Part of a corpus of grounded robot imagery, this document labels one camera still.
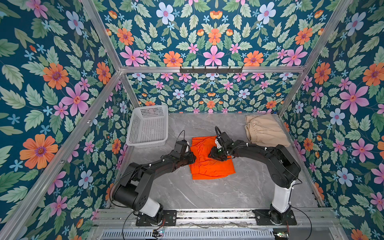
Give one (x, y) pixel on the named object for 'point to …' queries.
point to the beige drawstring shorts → (265, 129)
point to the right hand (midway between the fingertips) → (209, 155)
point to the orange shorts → (204, 167)
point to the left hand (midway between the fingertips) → (197, 154)
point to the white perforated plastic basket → (148, 126)
